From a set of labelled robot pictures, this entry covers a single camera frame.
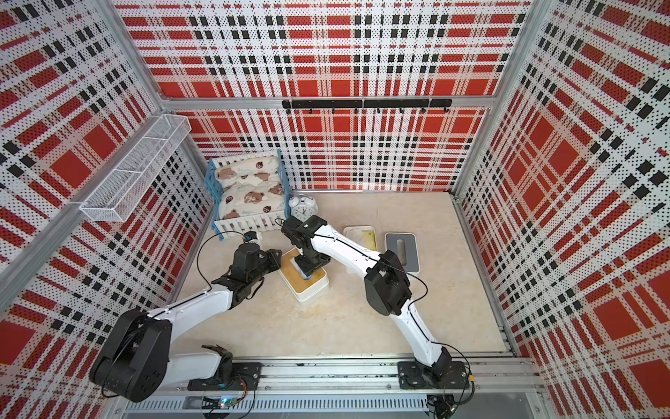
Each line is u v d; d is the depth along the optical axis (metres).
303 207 1.04
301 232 0.64
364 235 1.01
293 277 0.85
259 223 1.04
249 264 0.71
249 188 1.11
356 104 0.88
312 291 0.82
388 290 0.54
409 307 0.58
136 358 0.41
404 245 0.98
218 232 1.02
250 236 0.79
